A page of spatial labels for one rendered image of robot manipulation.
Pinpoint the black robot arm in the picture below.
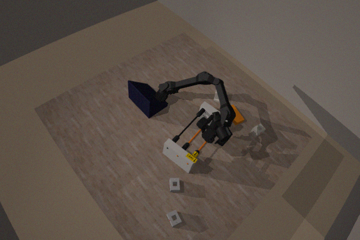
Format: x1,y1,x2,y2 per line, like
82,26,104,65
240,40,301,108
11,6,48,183
154,71,236,143

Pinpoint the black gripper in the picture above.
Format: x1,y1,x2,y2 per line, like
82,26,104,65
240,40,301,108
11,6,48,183
196,117,227,146

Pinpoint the orange rectangular block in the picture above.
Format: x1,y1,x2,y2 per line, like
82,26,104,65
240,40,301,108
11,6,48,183
231,105,244,126

